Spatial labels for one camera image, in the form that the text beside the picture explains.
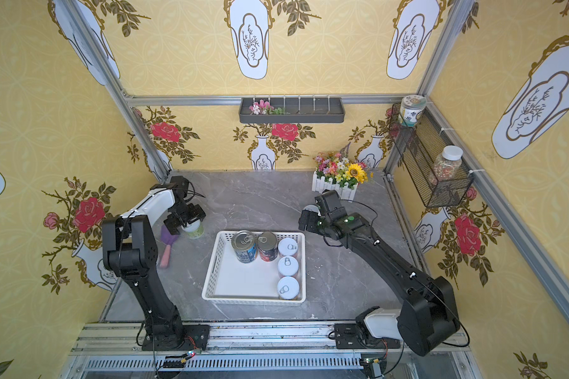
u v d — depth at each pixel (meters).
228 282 0.88
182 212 0.82
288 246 0.88
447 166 0.65
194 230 0.94
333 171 0.98
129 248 0.52
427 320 0.40
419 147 0.98
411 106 0.84
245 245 0.83
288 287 0.78
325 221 0.61
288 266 0.84
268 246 0.84
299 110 0.92
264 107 0.88
